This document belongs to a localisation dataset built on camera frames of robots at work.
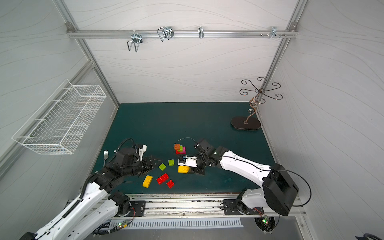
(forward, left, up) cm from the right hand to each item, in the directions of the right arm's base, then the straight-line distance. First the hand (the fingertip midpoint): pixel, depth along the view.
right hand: (189, 166), depth 80 cm
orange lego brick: (+12, +8, -1) cm, 14 cm away
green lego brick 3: (+11, +6, -2) cm, 13 cm away
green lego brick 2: (+4, +12, -7) cm, 14 cm away
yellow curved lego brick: (-3, +2, +3) cm, 5 cm away
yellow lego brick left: (-7, +23, -6) cm, 24 cm away
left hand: (-3, +14, +6) cm, 15 cm away
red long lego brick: (-5, +15, -6) cm, 17 cm away
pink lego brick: (+12, +4, -4) cm, 13 cm away
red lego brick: (+11, +7, -7) cm, 15 cm away
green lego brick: (+1, +16, -5) cm, 16 cm away
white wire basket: (+6, +60, +24) cm, 65 cm away
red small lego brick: (-8, +10, -6) cm, 14 cm away
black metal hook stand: (+37, -41, -8) cm, 55 cm away
